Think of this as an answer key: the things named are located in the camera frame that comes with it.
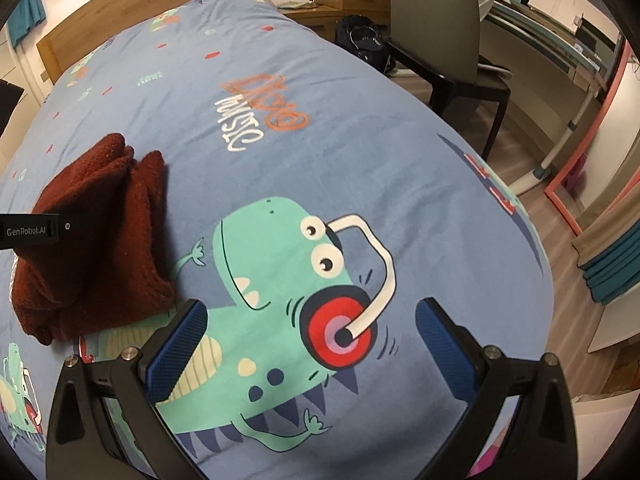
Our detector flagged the dark red knitted sweater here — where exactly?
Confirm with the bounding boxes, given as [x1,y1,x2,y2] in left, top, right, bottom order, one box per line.
[11,133,175,346]

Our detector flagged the wooden headboard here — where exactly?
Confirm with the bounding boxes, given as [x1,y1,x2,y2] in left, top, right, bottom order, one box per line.
[37,0,191,82]

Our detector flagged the blue dinosaur print bedspread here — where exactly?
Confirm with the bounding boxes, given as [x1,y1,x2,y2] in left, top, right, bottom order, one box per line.
[1,0,553,479]

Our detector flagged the pink framed mirror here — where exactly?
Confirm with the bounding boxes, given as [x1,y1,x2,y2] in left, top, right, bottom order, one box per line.
[544,41,639,235]

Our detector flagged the black backpack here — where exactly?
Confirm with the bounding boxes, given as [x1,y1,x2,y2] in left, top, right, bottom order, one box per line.
[334,15,396,75]

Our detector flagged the white desk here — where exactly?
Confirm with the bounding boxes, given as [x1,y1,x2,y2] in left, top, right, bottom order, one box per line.
[480,0,611,195]

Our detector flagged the grey office chair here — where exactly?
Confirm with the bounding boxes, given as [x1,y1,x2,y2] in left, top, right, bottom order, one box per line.
[387,0,512,159]

